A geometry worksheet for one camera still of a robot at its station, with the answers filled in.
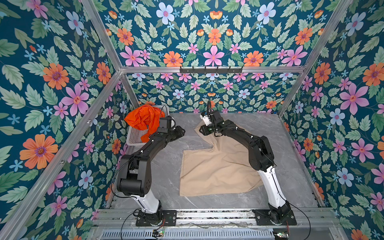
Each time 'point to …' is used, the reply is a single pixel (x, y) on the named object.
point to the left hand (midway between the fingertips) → (185, 126)
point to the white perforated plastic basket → (133, 136)
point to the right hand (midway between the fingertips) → (202, 127)
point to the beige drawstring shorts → (226, 168)
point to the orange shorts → (145, 116)
